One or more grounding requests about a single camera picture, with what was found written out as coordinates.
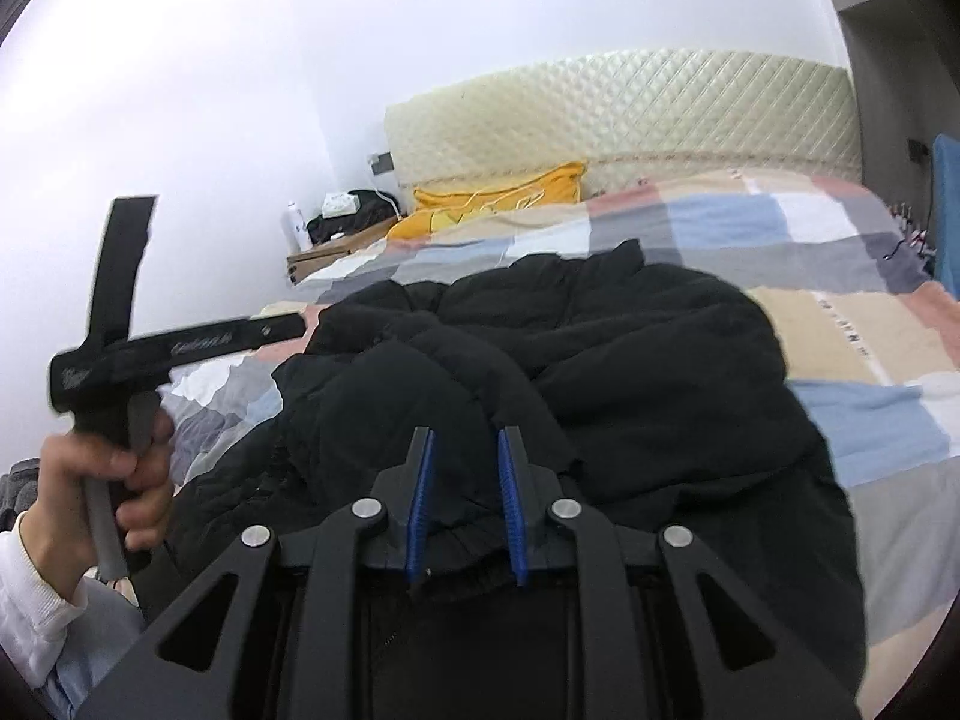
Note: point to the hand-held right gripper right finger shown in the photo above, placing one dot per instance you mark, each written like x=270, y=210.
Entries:
x=514, y=510

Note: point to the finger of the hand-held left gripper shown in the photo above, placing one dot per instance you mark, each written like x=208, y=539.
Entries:
x=274, y=330

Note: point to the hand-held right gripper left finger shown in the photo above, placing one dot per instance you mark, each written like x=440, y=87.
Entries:
x=420, y=510

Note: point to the black puffer jacket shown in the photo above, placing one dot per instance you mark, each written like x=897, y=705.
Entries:
x=637, y=360

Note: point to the person's left forearm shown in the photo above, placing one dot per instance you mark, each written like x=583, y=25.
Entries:
x=30, y=615

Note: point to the person's left hand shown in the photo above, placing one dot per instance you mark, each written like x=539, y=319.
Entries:
x=67, y=487

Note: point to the wooden nightstand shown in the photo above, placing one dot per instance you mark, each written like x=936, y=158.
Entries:
x=330, y=259

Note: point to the white bottle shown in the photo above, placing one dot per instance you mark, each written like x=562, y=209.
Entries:
x=296, y=226

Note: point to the white tissue box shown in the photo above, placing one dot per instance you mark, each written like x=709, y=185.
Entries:
x=337, y=203

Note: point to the black bag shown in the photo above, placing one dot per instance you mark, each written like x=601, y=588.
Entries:
x=361, y=215

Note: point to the grey fuzzy cloth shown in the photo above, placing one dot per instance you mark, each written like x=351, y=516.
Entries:
x=15, y=495

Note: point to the yellow pillow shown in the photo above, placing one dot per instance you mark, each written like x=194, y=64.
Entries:
x=480, y=202

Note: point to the checkered pastel duvet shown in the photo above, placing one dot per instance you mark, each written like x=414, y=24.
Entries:
x=750, y=217

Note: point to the cream quilted headboard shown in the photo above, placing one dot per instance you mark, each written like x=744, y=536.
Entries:
x=637, y=112

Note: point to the row of cosmetic bottles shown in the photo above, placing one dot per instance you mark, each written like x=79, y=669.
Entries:
x=915, y=229

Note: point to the blue towel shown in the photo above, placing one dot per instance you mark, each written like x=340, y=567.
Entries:
x=946, y=202

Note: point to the dark wall socket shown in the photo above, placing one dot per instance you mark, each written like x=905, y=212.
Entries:
x=381, y=164

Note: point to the black wall switch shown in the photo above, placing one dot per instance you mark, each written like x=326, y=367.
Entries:
x=915, y=150

